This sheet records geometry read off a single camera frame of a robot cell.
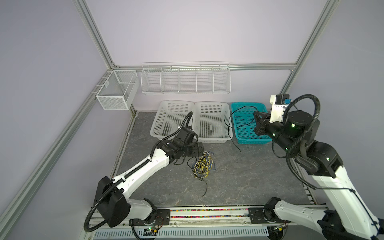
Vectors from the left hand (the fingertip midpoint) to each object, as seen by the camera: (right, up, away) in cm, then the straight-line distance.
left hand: (197, 151), depth 78 cm
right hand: (+23, +18, -22) cm, 36 cm away
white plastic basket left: (-22, +21, +41) cm, 51 cm away
